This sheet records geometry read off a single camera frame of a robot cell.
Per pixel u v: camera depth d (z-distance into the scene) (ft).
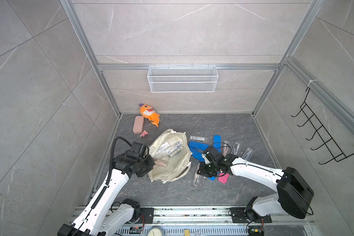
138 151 1.89
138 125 3.62
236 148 3.22
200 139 3.39
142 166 2.01
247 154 3.13
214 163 2.16
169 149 3.14
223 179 2.81
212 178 2.77
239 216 2.44
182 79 3.30
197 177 2.67
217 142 3.32
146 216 2.40
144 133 3.42
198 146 3.31
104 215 1.39
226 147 3.22
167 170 2.79
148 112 3.63
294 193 1.37
